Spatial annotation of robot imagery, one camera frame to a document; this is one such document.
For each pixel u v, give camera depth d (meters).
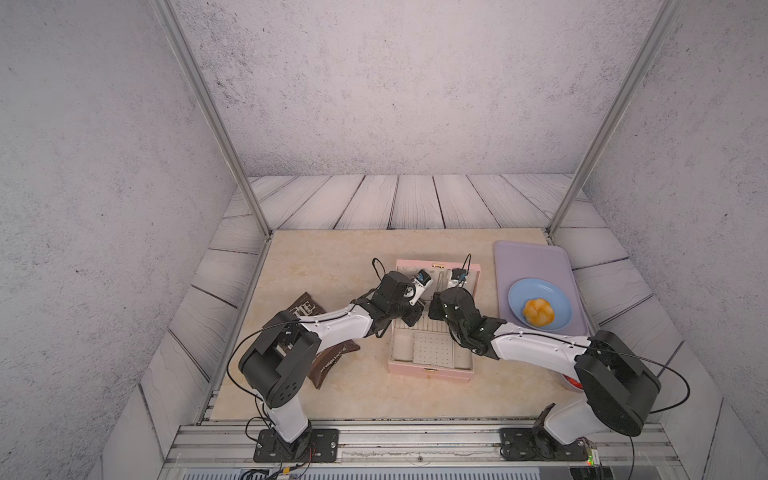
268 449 0.72
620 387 0.43
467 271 0.75
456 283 0.75
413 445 0.74
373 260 0.74
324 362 0.83
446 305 0.67
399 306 0.76
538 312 0.94
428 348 0.83
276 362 0.48
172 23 0.71
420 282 0.78
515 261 1.12
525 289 1.00
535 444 0.64
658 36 0.73
